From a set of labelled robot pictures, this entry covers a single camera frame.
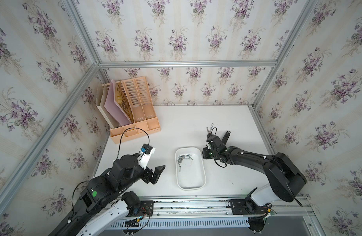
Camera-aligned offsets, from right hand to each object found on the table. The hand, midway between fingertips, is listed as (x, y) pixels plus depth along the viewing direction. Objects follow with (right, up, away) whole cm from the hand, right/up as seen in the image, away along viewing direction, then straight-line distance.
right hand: (204, 152), depth 91 cm
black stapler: (+16, +9, +8) cm, 20 cm away
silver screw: (+5, +13, +14) cm, 20 cm away
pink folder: (-55, +30, -8) cm, 64 cm away
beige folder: (-62, +38, -3) cm, 73 cm away
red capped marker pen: (+8, +15, +16) cm, 23 cm away
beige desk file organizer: (-48, +38, +15) cm, 63 cm away
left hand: (-24, +2, -27) cm, 36 cm away
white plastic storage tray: (-9, -8, -4) cm, 13 cm away
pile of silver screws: (-14, -3, 0) cm, 15 cm away
